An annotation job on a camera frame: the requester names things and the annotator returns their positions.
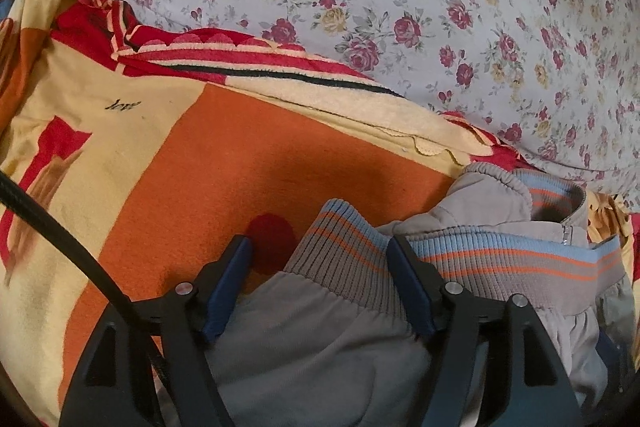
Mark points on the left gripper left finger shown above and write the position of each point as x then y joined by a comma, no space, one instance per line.
113,383

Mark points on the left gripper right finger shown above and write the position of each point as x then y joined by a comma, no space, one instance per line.
524,382

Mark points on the grey beige zip jacket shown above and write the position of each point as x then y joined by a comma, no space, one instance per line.
326,341

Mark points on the orange yellow red blanket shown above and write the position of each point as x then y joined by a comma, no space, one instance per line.
131,156

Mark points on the floral quilt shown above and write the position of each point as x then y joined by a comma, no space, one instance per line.
557,79

